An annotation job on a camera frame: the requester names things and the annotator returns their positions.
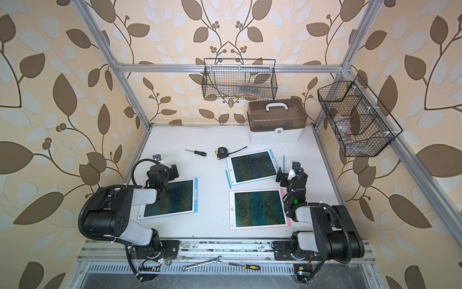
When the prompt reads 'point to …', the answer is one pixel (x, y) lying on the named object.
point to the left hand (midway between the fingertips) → (161, 166)
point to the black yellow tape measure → (222, 152)
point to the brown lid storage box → (276, 120)
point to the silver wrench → (186, 267)
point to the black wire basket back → (239, 79)
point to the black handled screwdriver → (198, 153)
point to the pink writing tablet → (257, 209)
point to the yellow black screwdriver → (246, 266)
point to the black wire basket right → (362, 125)
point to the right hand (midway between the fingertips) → (290, 169)
